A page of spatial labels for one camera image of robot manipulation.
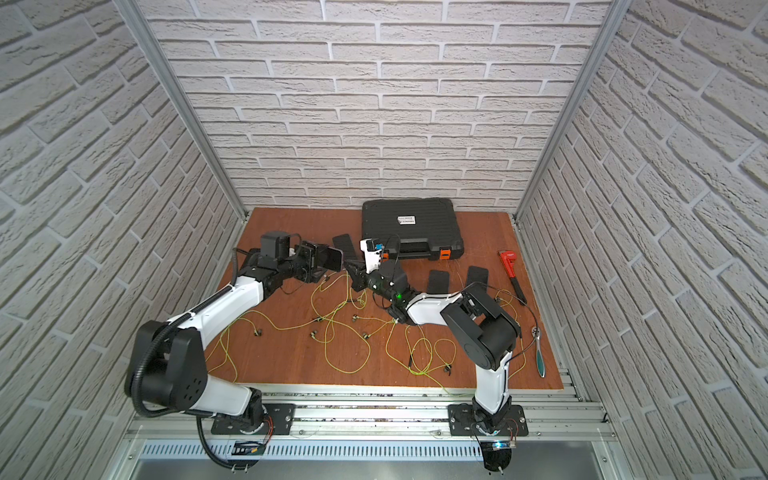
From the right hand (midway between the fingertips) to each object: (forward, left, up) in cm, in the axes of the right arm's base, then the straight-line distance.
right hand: (348, 262), depth 86 cm
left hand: (+4, +4, +3) cm, 6 cm away
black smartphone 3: (+2, -29, -17) cm, 33 cm away
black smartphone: (+1, +4, +1) cm, 5 cm away
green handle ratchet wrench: (-26, -54, -16) cm, 62 cm away
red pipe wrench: (+9, -55, -15) cm, 58 cm away
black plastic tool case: (+22, -22, -10) cm, 32 cm away
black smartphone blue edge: (+5, -44, -19) cm, 48 cm away
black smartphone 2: (+22, +5, -18) cm, 29 cm away
